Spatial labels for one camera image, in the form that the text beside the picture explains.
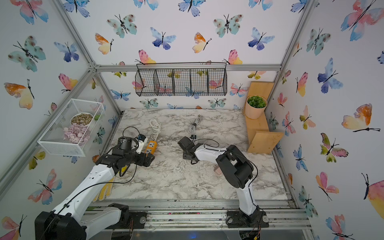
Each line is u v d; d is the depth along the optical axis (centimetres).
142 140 73
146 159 74
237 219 74
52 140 61
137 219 74
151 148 97
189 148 73
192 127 107
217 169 89
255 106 99
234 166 52
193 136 88
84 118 70
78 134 63
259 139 86
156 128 109
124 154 62
